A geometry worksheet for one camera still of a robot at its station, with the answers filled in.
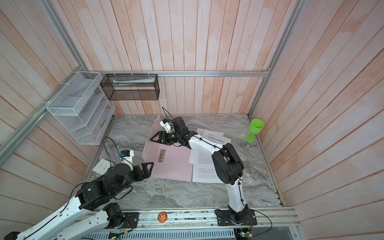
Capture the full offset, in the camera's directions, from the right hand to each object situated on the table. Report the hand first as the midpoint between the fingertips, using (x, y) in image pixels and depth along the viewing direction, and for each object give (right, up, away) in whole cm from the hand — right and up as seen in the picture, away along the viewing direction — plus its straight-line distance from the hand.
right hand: (153, 141), depth 83 cm
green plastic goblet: (+62, +8, +10) cm, 64 cm away
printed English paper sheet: (+29, -17, +8) cm, 35 cm away
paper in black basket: (-25, +35, +7) cm, 44 cm away
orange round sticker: (+7, -38, -8) cm, 40 cm away
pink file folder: (+9, -14, +8) cm, 18 cm away
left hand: (0, -13, -12) cm, 17 cm away
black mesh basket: (-21, +37, +22) cm, 48 cm away
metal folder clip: (+2, -11, +15) cm, 18 cm away
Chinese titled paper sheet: (+39, +1, +25) cm, 47 cm away
